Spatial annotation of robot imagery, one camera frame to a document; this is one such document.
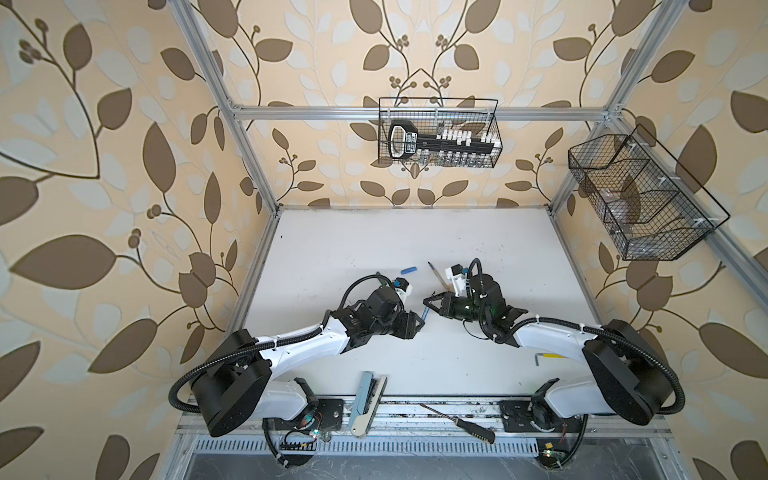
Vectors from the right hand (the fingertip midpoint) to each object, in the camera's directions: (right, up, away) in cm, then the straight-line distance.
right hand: (425, 305), depth 83 cm
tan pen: (+6, +6, +16) cm, 18 cm away
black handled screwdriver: (+11, -28, -12) cm, 32 cm away
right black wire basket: (+55, +26, -10) cm, 62 cm away
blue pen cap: (-4, +8, +20) cm, 22 cm away
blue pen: (0, -2, 0) cm, 2 cm away
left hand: (-1, -4, -2) cm, 5 cm away
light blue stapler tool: (-15, -23, -8) cm, 28 cm away
